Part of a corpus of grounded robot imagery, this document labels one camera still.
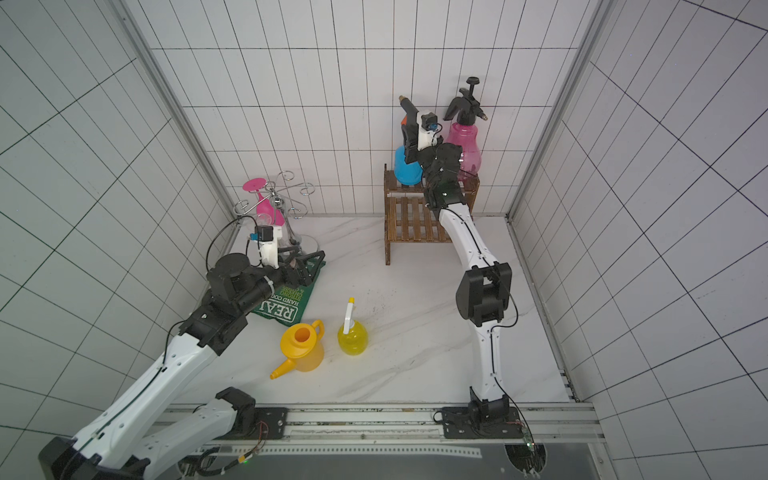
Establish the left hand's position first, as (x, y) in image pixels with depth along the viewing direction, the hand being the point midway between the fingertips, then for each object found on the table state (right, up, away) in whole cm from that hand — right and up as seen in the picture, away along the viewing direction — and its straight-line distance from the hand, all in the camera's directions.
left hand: (309, 257), depth 71 cm
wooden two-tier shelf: (+26, +11, +29) cm, 41 cm away
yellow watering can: (-3, -23, +4) cm, 24 cm away
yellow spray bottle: (+10, -21, +7) cm, 25 cm away
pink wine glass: (-21, +15, +24) cm, 36 cm away
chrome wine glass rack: (-13, +18, +14) cm, 27 cm away
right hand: (+22, +36, +6) cm, 42 cm away
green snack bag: (-12, -16, +20) cm, 28 cm away
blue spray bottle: (+25, +24, +15) cm, 38 cm away
